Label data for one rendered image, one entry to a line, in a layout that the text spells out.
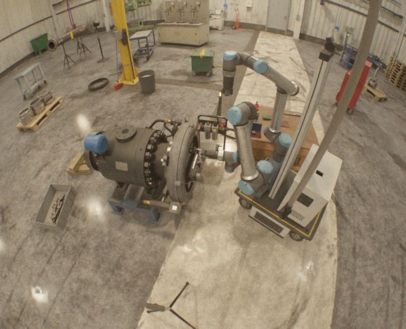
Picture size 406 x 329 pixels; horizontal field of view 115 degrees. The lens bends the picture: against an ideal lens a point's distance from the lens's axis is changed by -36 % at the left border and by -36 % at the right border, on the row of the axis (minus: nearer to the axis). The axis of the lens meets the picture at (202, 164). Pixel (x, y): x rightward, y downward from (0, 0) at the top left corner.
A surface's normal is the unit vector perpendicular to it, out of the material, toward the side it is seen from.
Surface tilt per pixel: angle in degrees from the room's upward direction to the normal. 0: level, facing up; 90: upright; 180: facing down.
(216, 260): 0
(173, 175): 55
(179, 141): 14
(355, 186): 0
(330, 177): 0
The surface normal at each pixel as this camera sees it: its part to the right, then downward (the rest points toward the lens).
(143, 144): -0.07, -0.40
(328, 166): 0.00, -0.65
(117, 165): -0.18, 0.34
